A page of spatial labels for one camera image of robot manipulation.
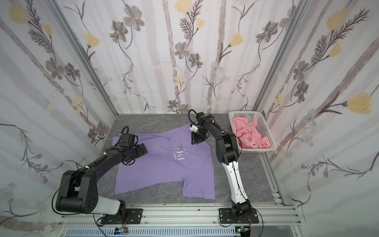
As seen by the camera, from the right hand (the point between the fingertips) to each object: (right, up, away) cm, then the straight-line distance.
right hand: (197, 137), depth 101 cm
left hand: (-35, -8, -9) cm, 37 cm away
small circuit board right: (+22, -45, -28) cm, 58 cm away
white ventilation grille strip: (-44, -44, -31) cm, 69 cm away
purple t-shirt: (-17, -11, -6) cm, 21 cm away
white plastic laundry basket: (+48, +8, +4) cm, 49 cm away
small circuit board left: (-38, -43, -31) cm, 66 cm away
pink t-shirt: (+33, +2, -5) cm, 34 cm away
